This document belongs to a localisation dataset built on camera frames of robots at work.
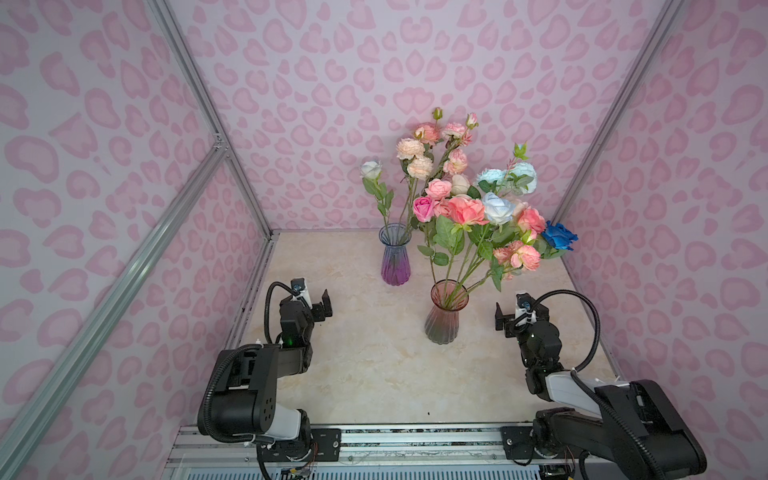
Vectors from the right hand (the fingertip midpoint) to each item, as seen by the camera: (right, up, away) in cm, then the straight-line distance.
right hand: (517, 299), depth 87 cm
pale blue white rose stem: (-42, +33, 0) cm, 54 cm away
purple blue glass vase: (-35, +10, +21) cm, 42 cm away
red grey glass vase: (-21, +2, -5) cm, 22 cm away
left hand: (-61, +3, +4) cm, 61 cm away
